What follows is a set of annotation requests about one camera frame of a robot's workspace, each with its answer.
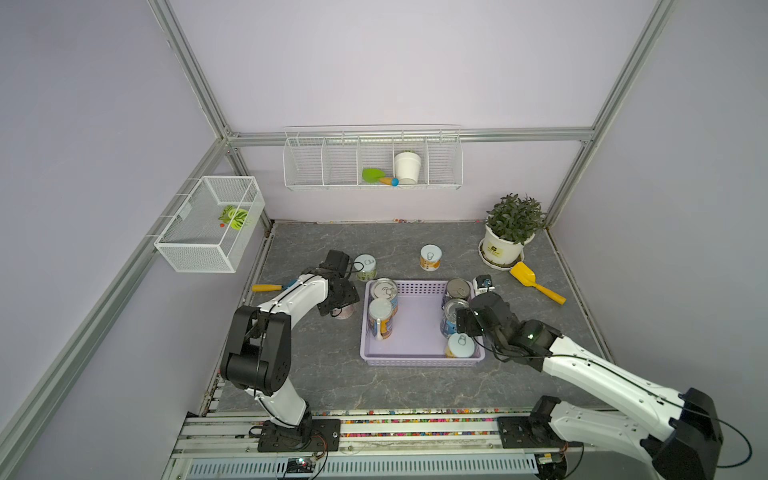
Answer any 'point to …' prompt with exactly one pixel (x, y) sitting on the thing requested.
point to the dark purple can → (458, 288)
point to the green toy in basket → (236, 220)
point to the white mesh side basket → (216, 227)
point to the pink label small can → (343, 313)
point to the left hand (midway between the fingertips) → (345, 302)
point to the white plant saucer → (495, 265)
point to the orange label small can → (430, 257)
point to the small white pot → (407, 167)
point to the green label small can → (365, 266)
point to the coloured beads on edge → (414, 421)
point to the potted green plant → (510, 225)
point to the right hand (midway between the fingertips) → (471, 307)
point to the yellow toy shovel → (527, 276)
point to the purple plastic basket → (416, 338)
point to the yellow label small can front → (460, 345)
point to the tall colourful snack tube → (381, 312)
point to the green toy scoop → (373, 175)
